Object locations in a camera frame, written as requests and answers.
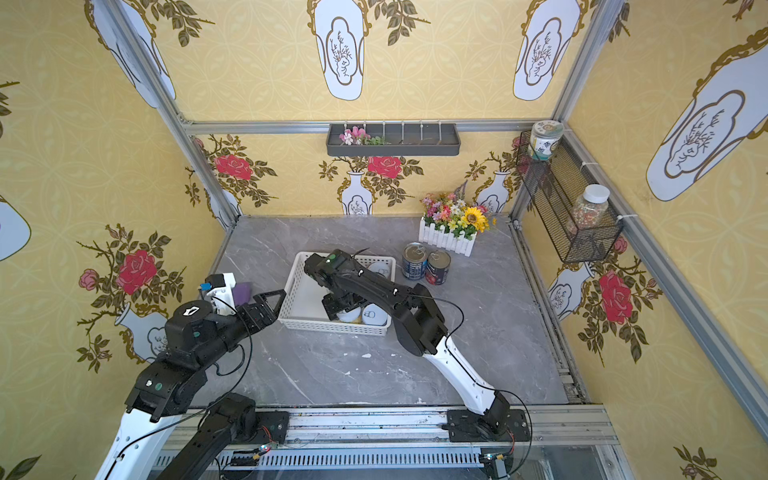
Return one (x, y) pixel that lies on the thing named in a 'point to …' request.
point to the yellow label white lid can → (353, 316)
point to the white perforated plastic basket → (302, 305)
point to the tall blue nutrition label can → (415, 257)
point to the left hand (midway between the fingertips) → (264, 296)
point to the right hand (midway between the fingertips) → (354, 303)
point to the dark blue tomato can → (438, 263)
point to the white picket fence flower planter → (450, 223)
